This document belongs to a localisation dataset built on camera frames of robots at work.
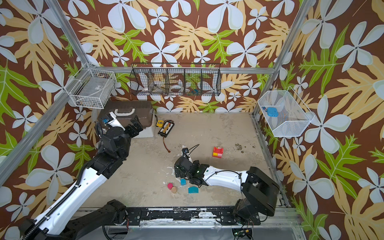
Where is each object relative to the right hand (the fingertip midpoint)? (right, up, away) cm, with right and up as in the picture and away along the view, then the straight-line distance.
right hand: (181, 166), depth 85 cm
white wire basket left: (-53, +46, +1) cm, 70 cm away
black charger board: (-13, +21, +23) cm, 34 cm away
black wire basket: (-5, +55, +13) cm, 56 cm away
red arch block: (+23, +8, +9) cm, 26 cm away
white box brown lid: (-36, +33, +8) cm, 50 cm away
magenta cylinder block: (-6, -10, -2) cm, 12 cm away
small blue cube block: (+1, -9, -1) cm, 9 cm away
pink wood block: (+24, +5, +8) cm, 26 cm away
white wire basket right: (+59, +31, -1) cm, 66 cm away
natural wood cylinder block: (-4, -12, -3) cm, 13 cm away
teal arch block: (+7, -13, -1) cm, 15 cm away
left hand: (-24, +26, -16) cm, 39 cm away
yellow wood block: (+21, +5, +9) cm, 23 cm away
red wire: (-9, +6, +13) cm, 17 cm away
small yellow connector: (-18, +26, +26) cm, 41 cm away
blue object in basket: (+53, +32, +1) cm, 62 cm away
